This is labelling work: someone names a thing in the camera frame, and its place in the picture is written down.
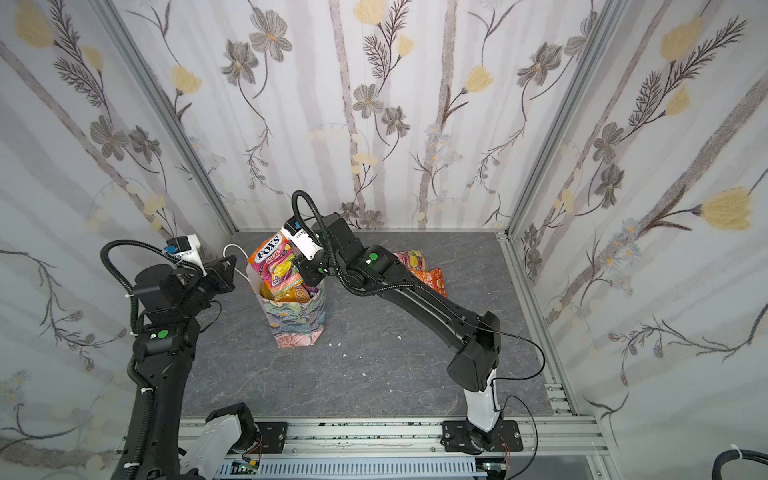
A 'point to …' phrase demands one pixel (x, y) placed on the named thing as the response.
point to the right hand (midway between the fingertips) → (288, 250)
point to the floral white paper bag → (295, 323)
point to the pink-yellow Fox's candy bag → (274, 263)
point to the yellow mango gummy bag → (299, 294)
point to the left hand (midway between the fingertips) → (229, 248)
